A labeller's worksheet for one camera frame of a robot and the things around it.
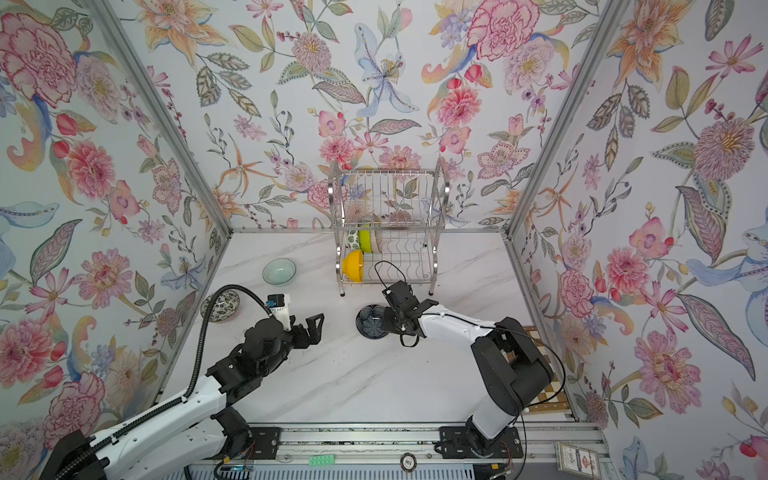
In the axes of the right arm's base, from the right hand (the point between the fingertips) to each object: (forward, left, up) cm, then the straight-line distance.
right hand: (385, 321), depth 92 cm
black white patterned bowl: (+4, +53, -2) cm, 53 cm away
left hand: (-6, +18, +11) cm, 22 cm away
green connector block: (-36, +13, -2) cm, 39 cm away
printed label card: (-33, -47, -3) cm, 57 cm away
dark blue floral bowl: (+1, +5, -2) cm, 6 cm away
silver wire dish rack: (+46, -8, +9) cm, 47 cm away
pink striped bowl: (+25, +4, +9) cm, 27 cm away
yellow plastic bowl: (+14, +11, +9) cm, 20 cm away
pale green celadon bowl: (+18, +38, 0) cm, 42 cm away
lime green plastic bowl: (+26, +8, +9) cm, 28 cm away
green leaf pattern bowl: (+25, +12, +10) cm, 29 cm away
